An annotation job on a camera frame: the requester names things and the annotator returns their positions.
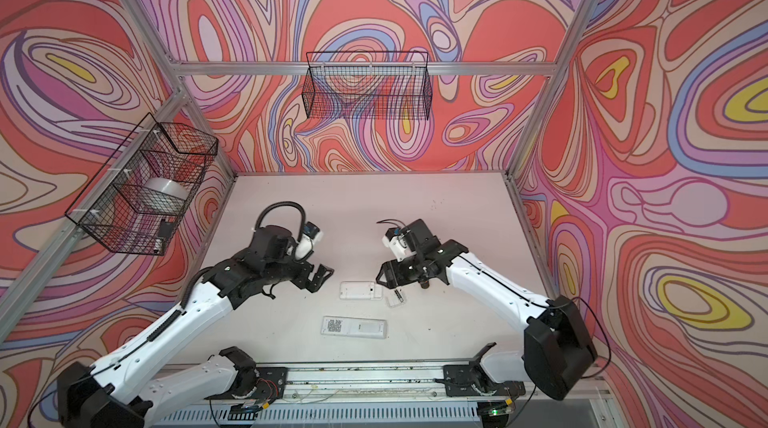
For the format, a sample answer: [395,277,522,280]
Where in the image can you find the white air conditioner remote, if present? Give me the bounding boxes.
[339,281,383,301]

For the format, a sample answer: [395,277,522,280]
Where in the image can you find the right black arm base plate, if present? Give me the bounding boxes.
[435,363,527,400]

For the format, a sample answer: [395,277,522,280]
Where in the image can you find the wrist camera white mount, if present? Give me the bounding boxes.
[293,221,324,261]
[382,227,413,262]

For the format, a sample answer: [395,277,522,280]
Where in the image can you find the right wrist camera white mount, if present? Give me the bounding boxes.
[382,227,413,262]

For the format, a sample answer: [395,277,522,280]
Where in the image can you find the small black device in basket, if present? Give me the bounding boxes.
[156,219,175,243]

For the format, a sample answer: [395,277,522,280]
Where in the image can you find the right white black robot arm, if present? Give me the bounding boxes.
[376,219,598,401]

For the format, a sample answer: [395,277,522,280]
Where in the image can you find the long white slim remote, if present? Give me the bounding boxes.
[320,316,387,339]

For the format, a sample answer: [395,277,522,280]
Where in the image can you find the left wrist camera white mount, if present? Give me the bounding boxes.
[293,221,324,261]

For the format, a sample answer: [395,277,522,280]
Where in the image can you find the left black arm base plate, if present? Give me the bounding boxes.
[207,366,288,402]

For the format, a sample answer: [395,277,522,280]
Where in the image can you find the green circuit board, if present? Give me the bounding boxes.
[227,405,264,421]

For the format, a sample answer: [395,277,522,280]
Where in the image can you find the black wire basket left wall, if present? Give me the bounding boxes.
[65,114,218,256]

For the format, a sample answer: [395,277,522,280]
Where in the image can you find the white battery cover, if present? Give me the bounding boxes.
[385,289,406,308]

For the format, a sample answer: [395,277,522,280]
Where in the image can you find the aluminium front rail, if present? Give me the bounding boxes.
[119,358,613,405]

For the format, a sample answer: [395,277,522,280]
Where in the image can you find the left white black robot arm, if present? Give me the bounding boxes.
[56,201,334,427]

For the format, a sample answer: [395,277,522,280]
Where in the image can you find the black wire basket back wall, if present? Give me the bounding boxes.
[301,50,433,121]

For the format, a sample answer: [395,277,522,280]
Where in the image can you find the black wire basket wall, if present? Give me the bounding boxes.
[301,50,433,121]
[65,114,218,256]

